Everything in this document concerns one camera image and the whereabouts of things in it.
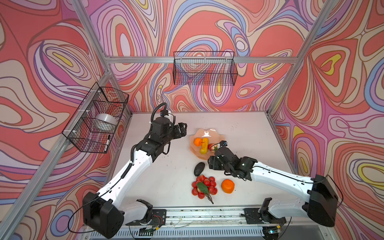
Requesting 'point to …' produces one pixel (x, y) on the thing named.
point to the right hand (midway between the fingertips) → (214, 164)
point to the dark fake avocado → (199, 168)
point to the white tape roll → (104, 122)
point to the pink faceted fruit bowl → (213, 136)
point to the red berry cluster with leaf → (204, 186)
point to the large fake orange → (228, 186)
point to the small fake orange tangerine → (198, 142)
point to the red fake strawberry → (209, 145)
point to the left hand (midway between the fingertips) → (182, 125)
